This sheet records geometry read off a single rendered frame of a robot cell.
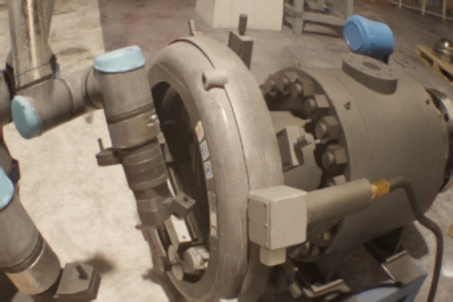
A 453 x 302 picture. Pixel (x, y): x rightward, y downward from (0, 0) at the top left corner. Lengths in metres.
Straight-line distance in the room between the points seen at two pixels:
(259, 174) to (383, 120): 0.50
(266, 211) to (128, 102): 0.31
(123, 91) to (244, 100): 0.32
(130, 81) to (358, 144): 0.66
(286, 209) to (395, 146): 0.54
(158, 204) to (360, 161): 0.59
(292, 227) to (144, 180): 0.29
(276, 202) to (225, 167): 0.15
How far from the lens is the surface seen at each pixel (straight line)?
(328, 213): 1.06
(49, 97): 0.90
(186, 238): 1.34
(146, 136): 0.88
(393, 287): 1.72
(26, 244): 0.56
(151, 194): 0.91
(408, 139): 1.48
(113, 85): 0.87
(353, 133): 1.33
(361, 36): 1.74
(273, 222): 0.98
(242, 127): 1.07
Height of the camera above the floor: 1.35
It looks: 28 degrees down
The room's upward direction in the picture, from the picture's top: 5 degrees clockwise
